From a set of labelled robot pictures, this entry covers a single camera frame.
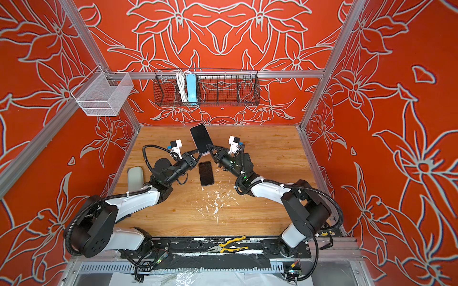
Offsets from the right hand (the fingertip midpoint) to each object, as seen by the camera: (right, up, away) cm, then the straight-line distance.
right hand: (205, 144), depth 73 cm
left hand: (-1, -2, +3) cm, 4 cm away
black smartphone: (-2, -17, +23) cm, 28 cm away
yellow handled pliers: (+6, -44, 0) cm, 44 cm away
